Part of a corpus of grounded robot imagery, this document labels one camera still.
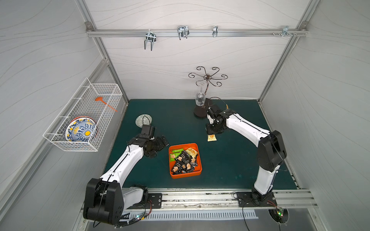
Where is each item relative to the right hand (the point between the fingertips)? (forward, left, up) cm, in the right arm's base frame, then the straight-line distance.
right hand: (209, 131), depth 90 cm
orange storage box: (-23, +7, -6) cm, 25 cm away
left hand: (-12, +27, 0) cm, 30 cm away
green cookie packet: (-15, +22, -7) cm, 28 cm away
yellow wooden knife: (+31, -17, -10) cm, 37 cm away
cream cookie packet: (-5, -1, +1) cm, 5 cm away
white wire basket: (-4, +65, +26) cm, 70 cm away
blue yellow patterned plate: (-17, +59, +25) cm, 66 cm away
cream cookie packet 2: (-12, +11, -7) cm, 17 cm away
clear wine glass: (+18, +6, +13) cm, 23 cm away
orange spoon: (+4, +62, +23) cm, 66 cm away
